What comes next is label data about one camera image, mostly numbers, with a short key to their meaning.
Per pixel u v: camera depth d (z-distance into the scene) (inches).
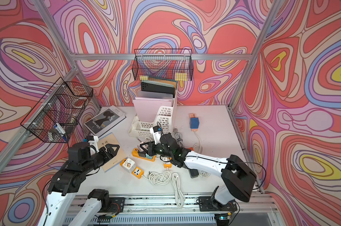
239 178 16.7
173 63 35.8
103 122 41.3
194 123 42.5
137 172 32.3
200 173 32.4
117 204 28.4
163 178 32.2
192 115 43.7
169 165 34.0
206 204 28.7
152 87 36.5
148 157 34.5
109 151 24.1
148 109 36.0
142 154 33.8
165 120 32.0
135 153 35.5
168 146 22.6
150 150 25.7
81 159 19.5
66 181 17.2
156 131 27.1
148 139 37.9
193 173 32.3
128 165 30.9
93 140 24.6
